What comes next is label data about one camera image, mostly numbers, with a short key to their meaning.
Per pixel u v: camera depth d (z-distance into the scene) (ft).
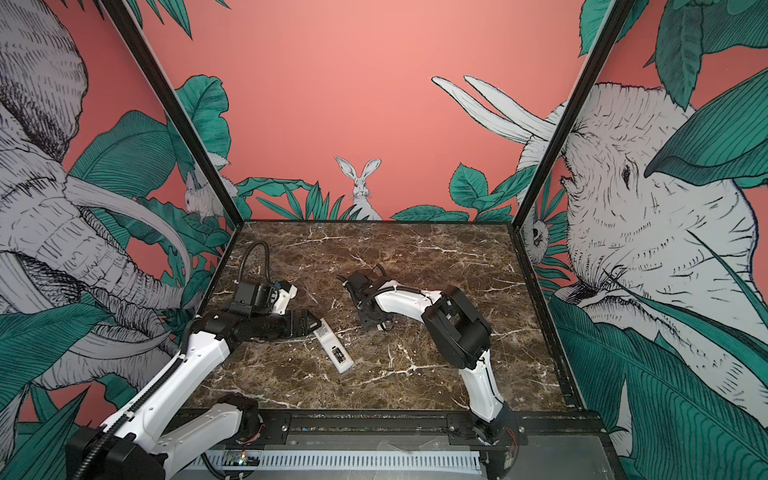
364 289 2.39
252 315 2.01
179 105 2.89
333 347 2.82
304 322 2.30
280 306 2.34
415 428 2.46
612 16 2.32
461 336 1.68
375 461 2.30
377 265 3.51
